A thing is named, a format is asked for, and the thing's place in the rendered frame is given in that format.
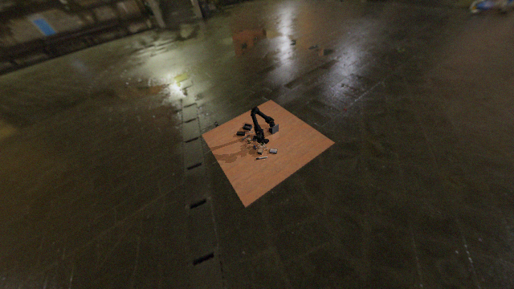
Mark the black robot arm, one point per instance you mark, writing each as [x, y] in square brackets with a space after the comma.
[258, 130]

